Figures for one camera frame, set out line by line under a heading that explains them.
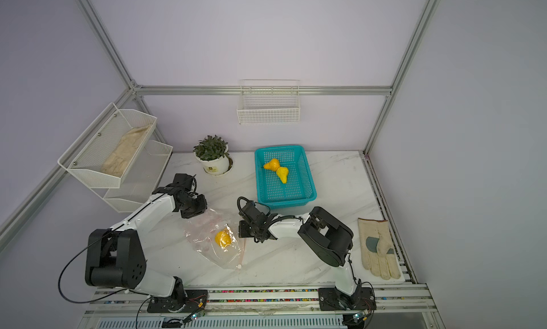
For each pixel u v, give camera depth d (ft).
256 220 2.35
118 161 2.51
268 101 3.06
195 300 2.39
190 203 2.67
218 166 3.41
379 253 2.73
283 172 3.49
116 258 1.43
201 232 2.89
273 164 3.53
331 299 2.41
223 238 2.68
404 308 2.41
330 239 1.62
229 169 3.64
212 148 3.16
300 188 3.43
